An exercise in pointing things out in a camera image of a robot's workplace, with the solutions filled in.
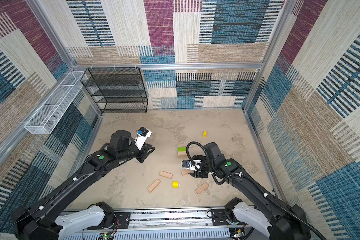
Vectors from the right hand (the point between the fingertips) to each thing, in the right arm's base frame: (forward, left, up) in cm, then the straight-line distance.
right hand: (192, 166), depth 78 cm
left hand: (+7, +19, +11) cm, 23 cm away
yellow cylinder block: (-5, +9, -11) cm, 15 cm away
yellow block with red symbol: (+28, -11, -11) cm, 32 cm away
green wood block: (+17, +5, -12) cm, 21 cm away
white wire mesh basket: (+19, +68, +22) cm, 74 cm away
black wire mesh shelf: (+57, +51, +6) cm, 77 cm away
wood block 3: (-7, -5, -12) cm, 15 cm away
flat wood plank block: (+1, +15, -11) cm, 19 cm away
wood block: (+2, +3, -11) cm, 11 cm away
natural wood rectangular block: (+13, +5, -11) cm, 18 cm away
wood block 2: (-5, +21, -12) cm, 25 cm away
